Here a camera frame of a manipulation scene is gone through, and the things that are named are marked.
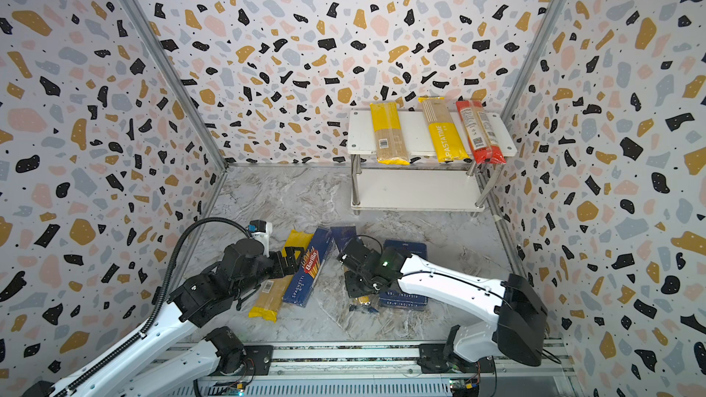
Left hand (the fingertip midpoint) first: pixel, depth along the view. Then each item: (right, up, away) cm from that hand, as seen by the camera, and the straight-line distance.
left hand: (294, 252), depth 74 cm
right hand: (+15, -11, +2) cm, 19 cm away
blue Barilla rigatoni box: (+27, -14, +6) cm, 31 cm away
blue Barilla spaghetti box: (-1, -12, +12) cm, 17 cm away
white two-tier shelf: (+35, +33, +9) cm, 49 cm away
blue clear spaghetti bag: (+12, +3, +9) cm, 15 cm away
